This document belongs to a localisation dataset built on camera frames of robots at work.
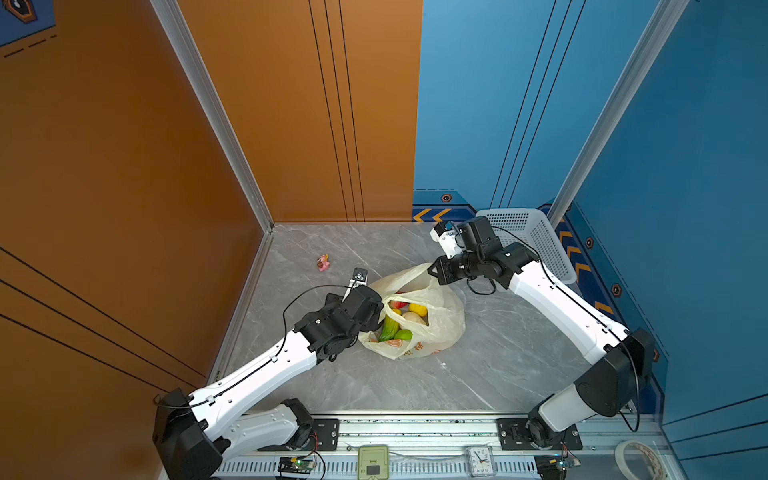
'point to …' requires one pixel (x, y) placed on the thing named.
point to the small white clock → (480, 461)
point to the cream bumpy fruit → (413, 317)
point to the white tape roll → (659, 473)
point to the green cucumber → (389, 330)
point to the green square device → (373, 462)
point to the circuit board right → (554, 466)
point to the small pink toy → (323, 262)
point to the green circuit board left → (292, 465)
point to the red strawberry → (397, 304)
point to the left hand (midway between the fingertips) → (359, 300)
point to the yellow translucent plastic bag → (444, 305)
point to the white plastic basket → (533, 229)
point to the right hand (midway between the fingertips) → (427, 270)
